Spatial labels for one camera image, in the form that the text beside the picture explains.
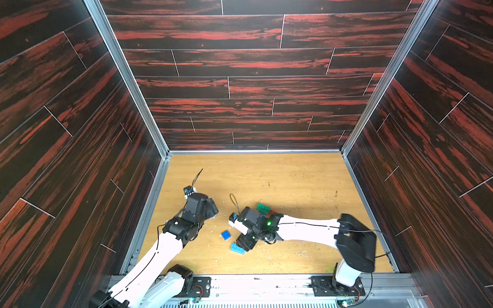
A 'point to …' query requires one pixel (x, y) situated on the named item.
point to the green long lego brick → (263, 209)
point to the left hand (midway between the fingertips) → (210, 205)
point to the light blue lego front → (235, 248)
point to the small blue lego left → (226, 235)
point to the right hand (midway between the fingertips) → (243, 234)
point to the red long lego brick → (272, 212)
